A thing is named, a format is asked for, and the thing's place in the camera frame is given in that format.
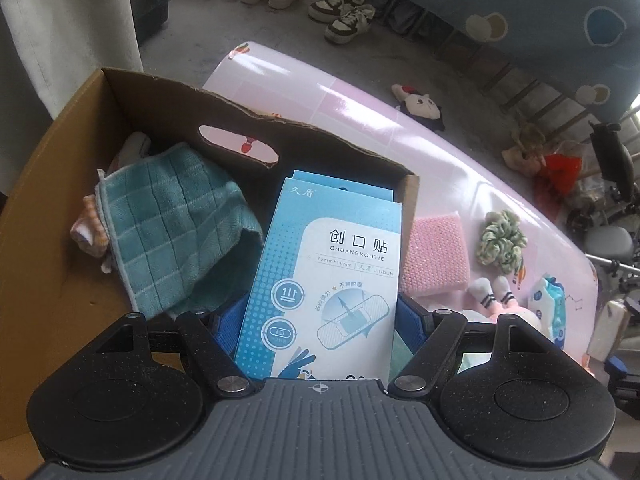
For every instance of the blue wet wipes pack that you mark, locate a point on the blue wet wipes pack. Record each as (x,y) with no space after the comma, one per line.
(547,305)

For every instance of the red plastic bag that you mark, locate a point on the red plastic bag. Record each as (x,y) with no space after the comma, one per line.
(557,175)

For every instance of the teal checkered towel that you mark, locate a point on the teal checkered towel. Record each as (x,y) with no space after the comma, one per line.
(165,220)

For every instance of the pink printed tablecloth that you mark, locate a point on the pink printed tablecloth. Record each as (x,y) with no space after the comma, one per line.
(350,110)

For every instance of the blue printed blanket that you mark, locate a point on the blue printed blanket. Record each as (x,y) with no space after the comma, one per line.
(550,10)

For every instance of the white soft item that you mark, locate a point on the white soft item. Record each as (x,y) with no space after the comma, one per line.
(131,150)

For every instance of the green scrunchie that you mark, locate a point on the green scrunchie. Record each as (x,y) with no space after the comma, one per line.
(502,240)

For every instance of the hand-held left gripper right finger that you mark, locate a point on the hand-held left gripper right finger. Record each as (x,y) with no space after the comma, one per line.
(407,322)

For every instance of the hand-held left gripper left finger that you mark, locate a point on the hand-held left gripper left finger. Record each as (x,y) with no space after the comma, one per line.
(227,327)

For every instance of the blue white bandage box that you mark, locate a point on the blue white bandage box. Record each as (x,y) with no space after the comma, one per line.
(340,240)

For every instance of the pink sponge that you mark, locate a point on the pink sponge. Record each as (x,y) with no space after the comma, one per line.
(435,255)

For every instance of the black and white plush toy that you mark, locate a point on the black and white plush toy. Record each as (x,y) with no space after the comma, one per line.
(422,105)

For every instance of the brown cardboard box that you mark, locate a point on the brown cardboard box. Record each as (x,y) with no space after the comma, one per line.
(45,200)

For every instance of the white curtain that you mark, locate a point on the white curtain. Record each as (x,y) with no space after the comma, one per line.
(65,35)

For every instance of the dark cabinet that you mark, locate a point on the dark cabinet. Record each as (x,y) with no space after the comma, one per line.
(152,0)

